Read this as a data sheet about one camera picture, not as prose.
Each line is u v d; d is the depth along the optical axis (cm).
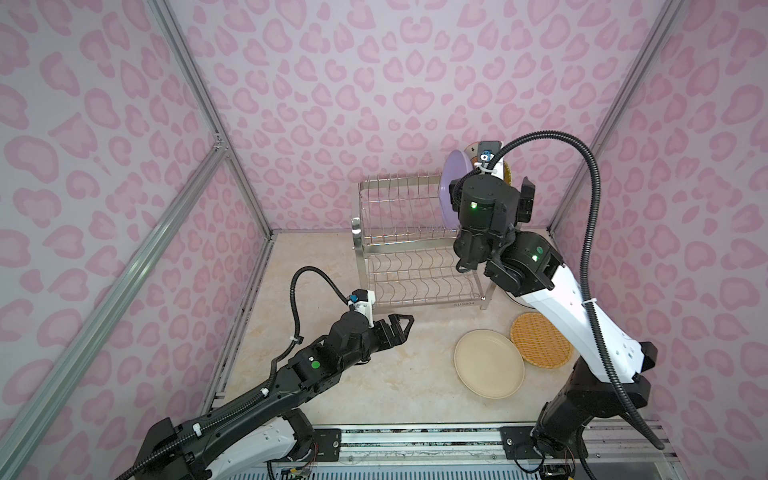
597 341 38
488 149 44
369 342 64
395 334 64
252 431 47
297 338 62
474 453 72
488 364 85
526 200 49
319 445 72
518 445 73
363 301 67
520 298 42
